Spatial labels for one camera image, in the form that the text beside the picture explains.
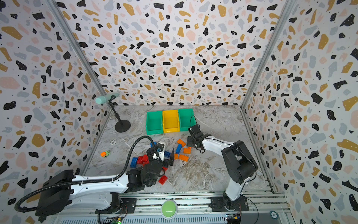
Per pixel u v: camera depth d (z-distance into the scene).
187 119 1.16
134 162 0.88
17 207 0.37
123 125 1.07
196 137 0.74
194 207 0.74
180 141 1.00
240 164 0.48
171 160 0.68
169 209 0.72
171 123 1.08
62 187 0.45
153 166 0.56
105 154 0.90
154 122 1.09
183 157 0.92
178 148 0.94
